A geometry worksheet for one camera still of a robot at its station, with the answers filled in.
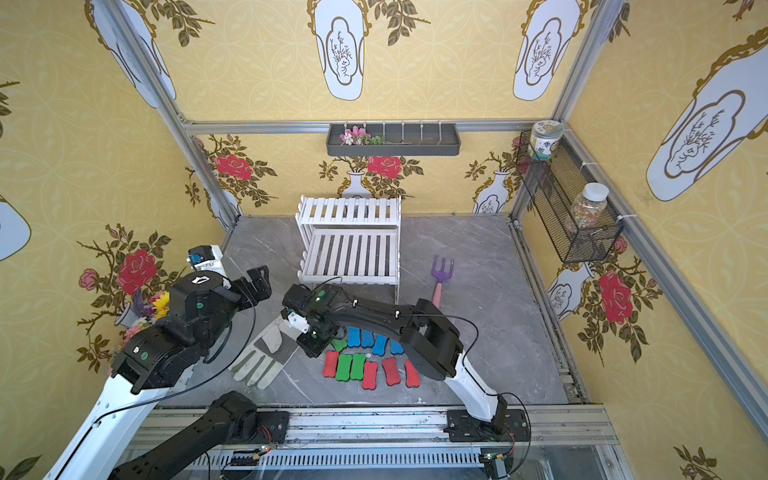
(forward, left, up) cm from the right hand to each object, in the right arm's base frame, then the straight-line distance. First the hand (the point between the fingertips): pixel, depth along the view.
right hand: (318, 335), depth 84 cm
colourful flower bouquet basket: (0, +45, +11) cm, 46 cm away
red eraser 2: (-8, -27, -5) cm, 28 cm away
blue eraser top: (+1, -13, -4) cm, 14 cm away
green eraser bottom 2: (-7, -11, -4) cm, 14 cm away
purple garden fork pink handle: (+25, -36, -6) cm, 45 cm away
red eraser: (-6, -4, -4) cm, 8 cm away
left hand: (+3, +13, +26) cm, 30 cm away
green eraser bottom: (-7, -8, -4) cm, 11 cm away
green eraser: (-1, -6, -3) cm, 6 cm away
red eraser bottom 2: (-7, -21, -6) cm, 23 cm away
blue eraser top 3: (-1, -22, -4) cm, 22 cm away
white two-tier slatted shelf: (+29, -5, +6) cm, 31 cm away
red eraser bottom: (-8, -15, -5) cm, 18 cm away
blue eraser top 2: (0, -17, -5) cm, 18 cm away
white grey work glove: (-6, +16, -6) cm, 18 cm away
